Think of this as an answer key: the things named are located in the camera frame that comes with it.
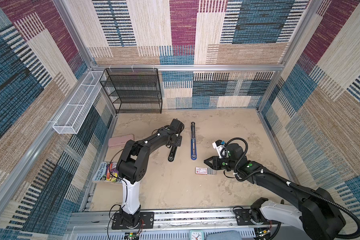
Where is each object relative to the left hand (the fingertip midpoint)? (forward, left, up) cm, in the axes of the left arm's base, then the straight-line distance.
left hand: (176, 139), depth 98 cm
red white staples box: (-20, -17, -4) cm, 26 cm away
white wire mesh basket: (-6, +48, +28) cm, 56 cm away
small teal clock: (-50, -9, -3) cm, 51 cm away
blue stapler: (-9, -11, -3) cm, 14 cm away
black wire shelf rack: (+36, +31, +12) cm, 49 cm away
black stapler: (-9, +3, -2) cm, 10 cm away
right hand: (-20, -16, +6) cm, 26 cm away
